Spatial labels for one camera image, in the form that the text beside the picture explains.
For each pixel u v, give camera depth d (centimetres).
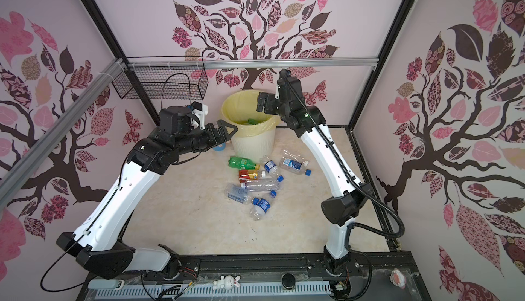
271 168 97
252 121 107
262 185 92
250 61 93
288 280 63
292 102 52
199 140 55
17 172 51
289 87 49
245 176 94
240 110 101
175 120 46
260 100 64
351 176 45
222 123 57
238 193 88
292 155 105
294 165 98
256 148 99
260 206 84
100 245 38
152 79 95
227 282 68
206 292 70
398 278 67
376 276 71
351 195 44
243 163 98
